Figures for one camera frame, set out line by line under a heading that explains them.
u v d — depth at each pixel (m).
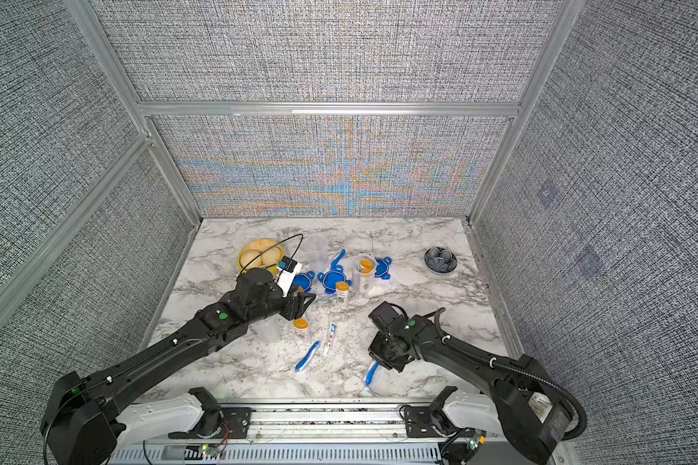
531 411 0.41
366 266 0.92
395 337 0.61
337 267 1.04
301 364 0.82
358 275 0.91
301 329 0.81
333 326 0.89
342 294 0.89
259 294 0.61
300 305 0.69
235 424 0.73
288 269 0.67
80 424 0.38
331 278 1.01
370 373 0.80
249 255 1.01
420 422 0.75
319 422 0.75
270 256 1.00
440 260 1.03
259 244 1.06
